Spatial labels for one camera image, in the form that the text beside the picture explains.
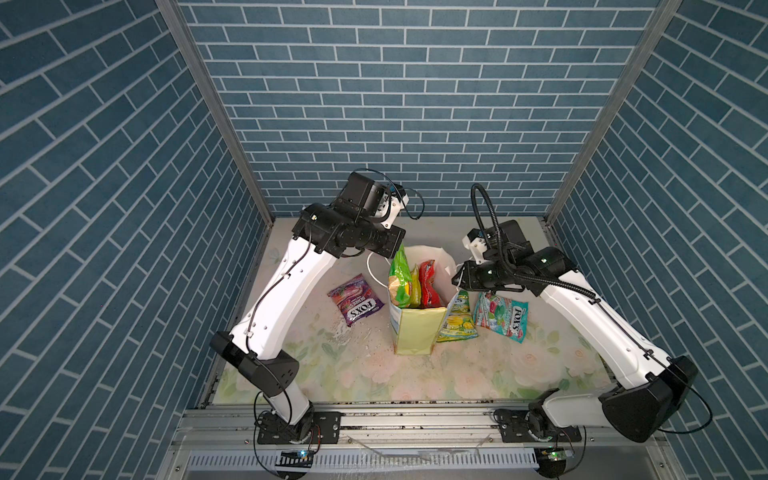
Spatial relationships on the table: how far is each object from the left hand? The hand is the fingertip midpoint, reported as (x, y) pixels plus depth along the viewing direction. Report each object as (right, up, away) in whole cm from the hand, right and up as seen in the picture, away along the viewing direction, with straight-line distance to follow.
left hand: (402, 240), depth 68 cm
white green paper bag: (+3, -22, +4) cm, 23 cm away
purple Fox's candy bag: (-15, -18, +26) cm, 35 cm away
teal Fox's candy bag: (+31, -23, +23) cm, 45 cm away
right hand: (+12, -9, +6) cm, 17 cm away
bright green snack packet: (0, -9, -2) cm, 9 cm away
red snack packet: (+7, -15, +9) cm, 19 cm away
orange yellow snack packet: (+4, -16, +11) cm, 20 cm away
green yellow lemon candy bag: (+17, -25, +21) cm, 37 cm away
